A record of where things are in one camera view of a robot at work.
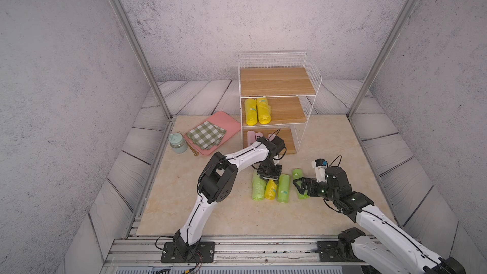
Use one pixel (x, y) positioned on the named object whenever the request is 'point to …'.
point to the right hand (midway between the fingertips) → (303, 182)
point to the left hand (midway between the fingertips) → (278, 183)
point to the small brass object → (195, 153)
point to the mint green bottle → (177, 143)
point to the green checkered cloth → (206, 135)
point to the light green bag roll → (259, 186)
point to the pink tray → (226, 122)
